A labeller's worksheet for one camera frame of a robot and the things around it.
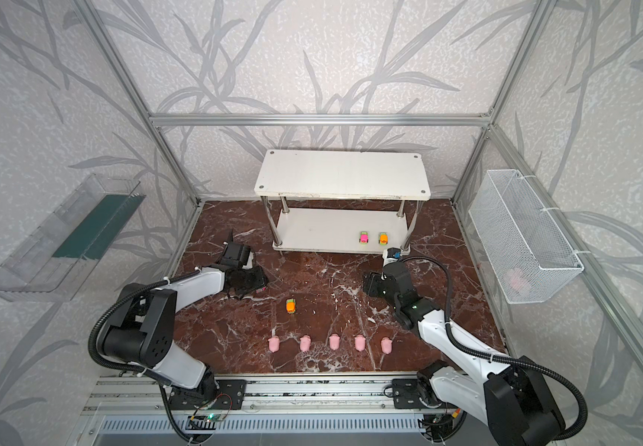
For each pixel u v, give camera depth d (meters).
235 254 0.76
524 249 0.63
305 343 0.81
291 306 0.87
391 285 0.63
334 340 0.82
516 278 0.74
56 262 0.64
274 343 0.81
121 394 0.75
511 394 0.40
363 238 0.99
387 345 0.81
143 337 0.45
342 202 1.20
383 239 0.96
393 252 0.75
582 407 0.40
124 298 0.48
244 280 0.80
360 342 0.82
